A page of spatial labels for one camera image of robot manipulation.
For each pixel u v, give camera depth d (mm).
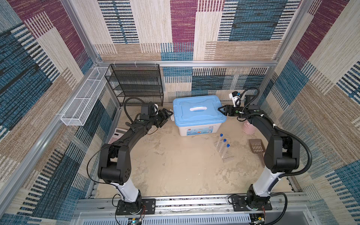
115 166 465
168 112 813
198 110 920
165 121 809
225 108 870
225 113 833
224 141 813
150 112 721
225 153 857
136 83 1082
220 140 869
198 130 940
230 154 896
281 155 488
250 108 726
